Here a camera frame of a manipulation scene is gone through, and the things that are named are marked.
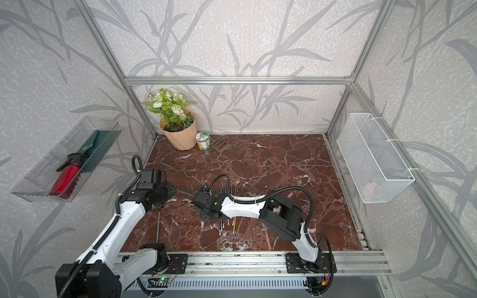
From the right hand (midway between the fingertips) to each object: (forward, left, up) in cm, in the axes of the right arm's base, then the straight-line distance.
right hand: (206, 211), depth 86 cm
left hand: (+7, +14, +10) cm, 18 cm away
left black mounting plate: (-21, +9, -1) cm, 23 cm away
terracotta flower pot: (+37, +17, +10) cm, 42 cm away
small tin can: (+40, +7, +5) cm, 41 cm away
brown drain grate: (+42, -2, 0) cm, 42 cm away
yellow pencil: (-5, -14, -2) cm, 15 cm away
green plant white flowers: (+45, +20, +26) cm, 56 cm away
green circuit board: (-26, +13, -1) cm, 29 cm away
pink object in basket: (0, -67, +19) cm, 70 cm away
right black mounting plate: (-21, -51, -1) cm, 55 cm away
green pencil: (-10, +20, -1) cm, 23 cm away
